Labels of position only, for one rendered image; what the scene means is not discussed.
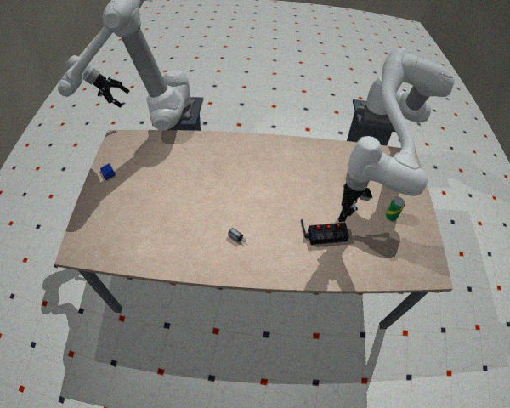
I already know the black power strip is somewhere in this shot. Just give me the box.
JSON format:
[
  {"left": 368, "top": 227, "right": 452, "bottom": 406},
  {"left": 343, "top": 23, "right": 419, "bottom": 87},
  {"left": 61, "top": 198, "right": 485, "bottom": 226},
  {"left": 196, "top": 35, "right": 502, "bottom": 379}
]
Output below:
[{"left": 304, "top": 223, "right": 349, "bottom": 245}]

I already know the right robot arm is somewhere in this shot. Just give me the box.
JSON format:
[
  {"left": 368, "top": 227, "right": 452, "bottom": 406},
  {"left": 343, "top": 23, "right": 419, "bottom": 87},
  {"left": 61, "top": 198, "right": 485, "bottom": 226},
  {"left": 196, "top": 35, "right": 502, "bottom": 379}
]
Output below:
[{"left": 58, "top": 0, "right": 195, "bottom": 131}]

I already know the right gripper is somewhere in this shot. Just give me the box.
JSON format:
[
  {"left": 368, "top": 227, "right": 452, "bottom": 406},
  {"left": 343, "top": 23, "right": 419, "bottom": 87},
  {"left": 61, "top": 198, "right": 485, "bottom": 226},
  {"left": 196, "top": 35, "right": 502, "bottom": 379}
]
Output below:
[{"left": 93, "top": 74, "right": 130, "bottom": 108}]

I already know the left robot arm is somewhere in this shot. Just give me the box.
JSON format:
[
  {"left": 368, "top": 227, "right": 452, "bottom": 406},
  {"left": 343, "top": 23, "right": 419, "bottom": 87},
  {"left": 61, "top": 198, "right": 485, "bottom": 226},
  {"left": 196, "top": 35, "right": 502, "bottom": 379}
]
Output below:
[{"left": 345, "top": 48, "right": 455, "bottom": 201}]

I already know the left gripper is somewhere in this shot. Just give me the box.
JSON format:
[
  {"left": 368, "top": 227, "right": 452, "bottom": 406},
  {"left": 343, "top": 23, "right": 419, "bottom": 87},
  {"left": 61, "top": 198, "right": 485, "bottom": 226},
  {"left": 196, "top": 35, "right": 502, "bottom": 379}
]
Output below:
[{"left": 338, "top": 183, "right": 363, "bottom": 222}]

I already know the small blue block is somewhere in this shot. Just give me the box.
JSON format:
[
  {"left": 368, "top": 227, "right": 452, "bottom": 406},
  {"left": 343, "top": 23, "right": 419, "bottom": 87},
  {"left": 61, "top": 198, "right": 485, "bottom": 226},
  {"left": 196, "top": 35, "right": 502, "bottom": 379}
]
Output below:
[{"left": 100, "top": 163, "right": 116, "bottom": 181}]

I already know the green drink can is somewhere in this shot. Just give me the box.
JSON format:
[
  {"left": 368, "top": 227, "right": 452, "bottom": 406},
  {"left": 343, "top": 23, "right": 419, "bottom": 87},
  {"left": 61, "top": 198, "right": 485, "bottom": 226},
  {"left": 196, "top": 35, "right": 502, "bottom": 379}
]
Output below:
[{"left": 386, "top": 196, "right": 405, "bottom": 221}]

